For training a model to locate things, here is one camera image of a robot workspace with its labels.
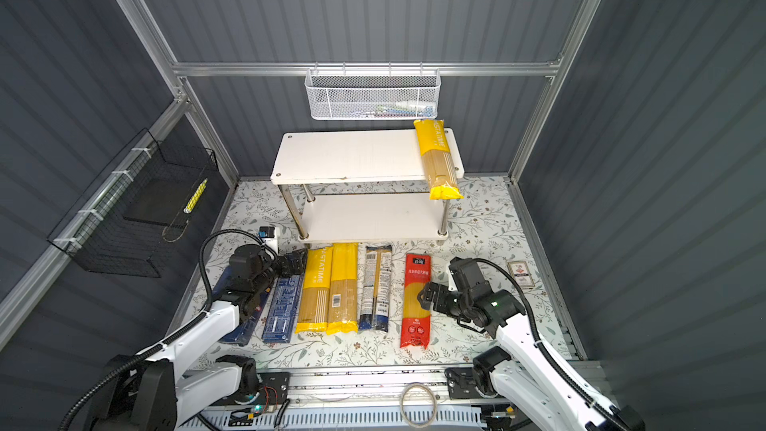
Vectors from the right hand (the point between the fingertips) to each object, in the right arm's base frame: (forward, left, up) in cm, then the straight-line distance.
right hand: (435, 301), depth 79 cm
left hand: (+14, +40, +3) cm, 42 cm away
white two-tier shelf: (+28, +35, +25) cm, 51 cm away
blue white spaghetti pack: (+2, +16, -7) cm, 18 cm away
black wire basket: (+11, +77, +20) cm, 80 cm away
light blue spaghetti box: (0, +43, -7) cm, 43 cm away
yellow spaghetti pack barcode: (+6, +26, -7) cm, 28 cm away
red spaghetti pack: (-3, +5, -7) cm, 9 cm away
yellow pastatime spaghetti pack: (-1, +34, -7) cm, 35 cm away
